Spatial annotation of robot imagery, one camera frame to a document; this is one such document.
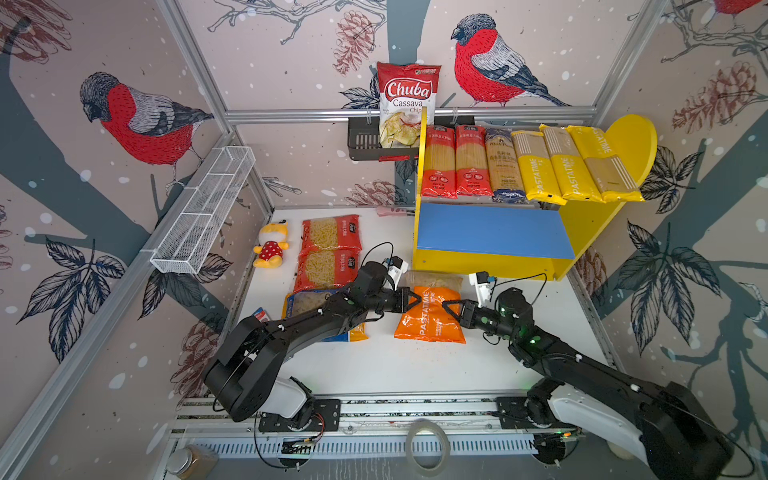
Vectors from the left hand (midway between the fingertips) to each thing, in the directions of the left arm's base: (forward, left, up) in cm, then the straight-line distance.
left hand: (422, 301), depth 79 cm
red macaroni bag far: (+34, +29, -11) cm, 46 cm away
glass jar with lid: (-33, +50, -6) cm, 61 cm away
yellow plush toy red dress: (+30, +51, -9) cm, 60 cm away
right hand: (-2, -5, -1) cm, 6 cm away
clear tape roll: (-26, -1, -15) cm, 30 cm away
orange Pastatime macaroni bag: (-4, -2, -2) cm, 5 cm away
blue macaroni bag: (+6, +36, -11) cm, 38 cm away
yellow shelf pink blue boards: (+24, -12, -1) cm, 27 cm away
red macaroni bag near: (+19, +30, -12) cm, 37 cm away
